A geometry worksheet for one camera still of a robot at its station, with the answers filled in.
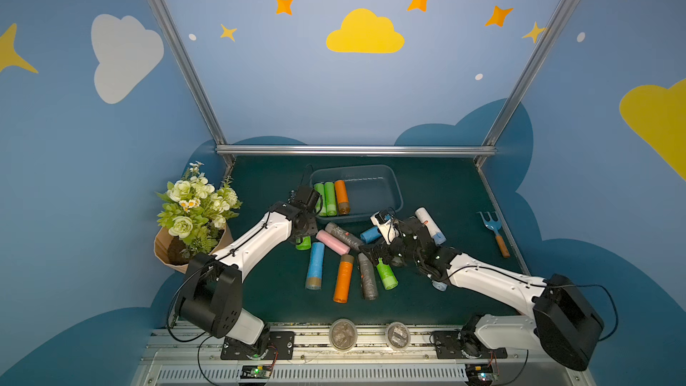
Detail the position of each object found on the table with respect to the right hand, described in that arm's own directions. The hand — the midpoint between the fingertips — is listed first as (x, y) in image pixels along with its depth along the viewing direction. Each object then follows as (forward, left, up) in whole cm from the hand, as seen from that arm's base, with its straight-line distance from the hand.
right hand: (374, 235), depth 83 cm
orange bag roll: (-11, +9, -11) cm, 18 cm away
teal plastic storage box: (+29, 0, -12) cm, 31 cm away
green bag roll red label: (-3, +22, -3) cm, 22 cm away
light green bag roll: (+21, +17, -10) cm, 28 cm away
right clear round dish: (-26, -7, -8) cm, 28 cm away
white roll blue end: (-10, -22, -13) cm, 28 cm away
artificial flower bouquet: (-4, +50, +15) cm, 52 cm away
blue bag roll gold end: (-10, +19, -11) cm, 24 cm away
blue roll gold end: (+5, +1, -9) cm, 10 cm away
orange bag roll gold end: (+20, +11, -10) cm, 25 cm away
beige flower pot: (-9, +63, 0) cm, 63 cm away
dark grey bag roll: (+4, +10, -9) cm, 14 cm away
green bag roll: (+25, +21, -9) cm, 34 cm away
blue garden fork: (+15, -47, -13) cm, 51 cm away
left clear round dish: (-27, +8, -7) cm, 29 cm away
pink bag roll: (+2, +14, -10) cm, 17 cm away
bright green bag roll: (-9, -5, -10) cm, 14 cm away
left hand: (+4, +21, -3) cm, 21 cm away
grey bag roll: (-10, +1, -10) cm, 14 cm away
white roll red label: (+7, -23, -9) cm, 26 cm away
